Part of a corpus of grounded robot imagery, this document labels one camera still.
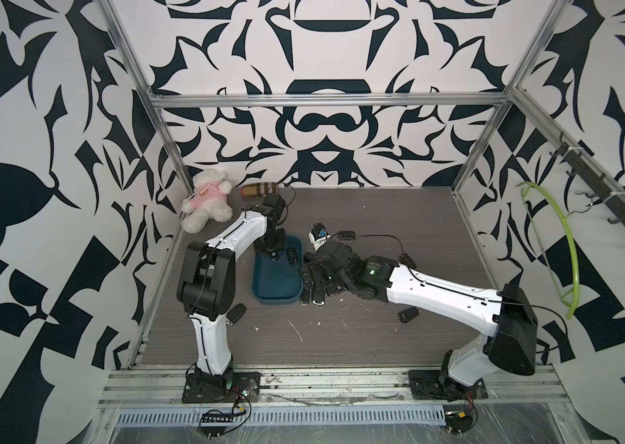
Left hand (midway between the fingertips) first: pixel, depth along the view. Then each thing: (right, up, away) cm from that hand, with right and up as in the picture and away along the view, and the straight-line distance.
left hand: (275, 244), depth 96 cm
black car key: (+25, +3, +8) cm, 27 cm away
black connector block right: (+50, -42, -24) cm, 70 cm away
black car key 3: (+5, -4, +4) cm, 8 cm away
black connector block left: (-12, -44, -24) cm, 51 cm away
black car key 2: (+45, -5, +3) cm, 46 cm away
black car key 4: (+15, -16, -6) cm, 22 cm away
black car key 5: (-11, -21, -9) cm, 25 cm away
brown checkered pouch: (-9, +20, +20) cm, 30 cm away
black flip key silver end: (+11, -16, -6) cm, 20 cm away
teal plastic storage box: (+1, -12, -3) cm, 12 cm away
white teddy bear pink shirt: (-26, +15, +10) cm, 32 cm away
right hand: (+13, -3, -18) cm, 22 cm away
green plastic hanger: (+72, -9, -32) cm, 79 cm away
